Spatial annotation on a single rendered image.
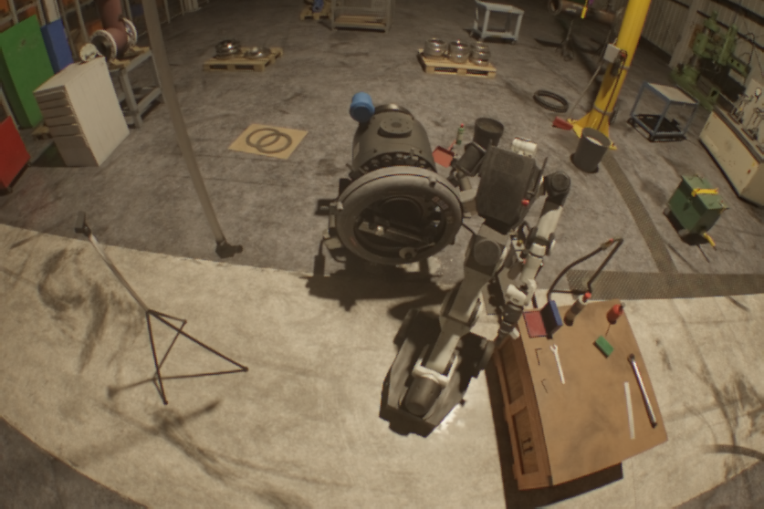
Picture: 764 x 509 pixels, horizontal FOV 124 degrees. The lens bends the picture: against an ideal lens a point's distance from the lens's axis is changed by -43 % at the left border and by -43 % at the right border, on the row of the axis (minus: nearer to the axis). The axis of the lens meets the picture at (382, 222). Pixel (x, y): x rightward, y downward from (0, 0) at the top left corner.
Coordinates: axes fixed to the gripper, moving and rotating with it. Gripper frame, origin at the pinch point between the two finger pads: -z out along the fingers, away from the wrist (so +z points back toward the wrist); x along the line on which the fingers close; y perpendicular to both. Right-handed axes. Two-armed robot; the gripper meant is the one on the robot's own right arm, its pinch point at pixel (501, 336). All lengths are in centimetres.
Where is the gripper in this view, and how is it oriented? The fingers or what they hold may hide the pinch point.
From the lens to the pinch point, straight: 177.6
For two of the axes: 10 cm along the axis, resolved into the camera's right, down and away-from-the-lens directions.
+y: -8.1, -3.4, 4.8
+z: 2.4, -9.3, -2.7
